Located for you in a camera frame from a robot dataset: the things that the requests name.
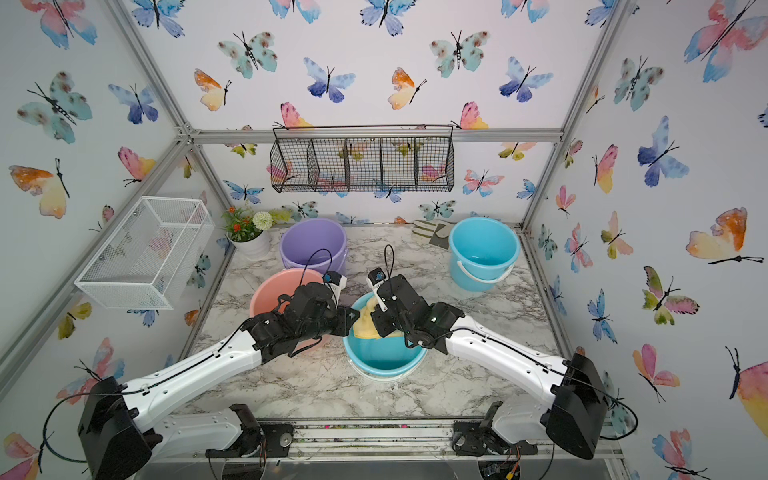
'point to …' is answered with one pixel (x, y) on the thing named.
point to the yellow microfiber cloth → (364, 326)
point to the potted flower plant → (246, 231)
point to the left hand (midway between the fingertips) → (362, 314)
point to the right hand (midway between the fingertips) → (379, 306)
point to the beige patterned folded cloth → (439, 231)
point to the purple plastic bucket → (315, 244)
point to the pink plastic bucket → (285, 282)
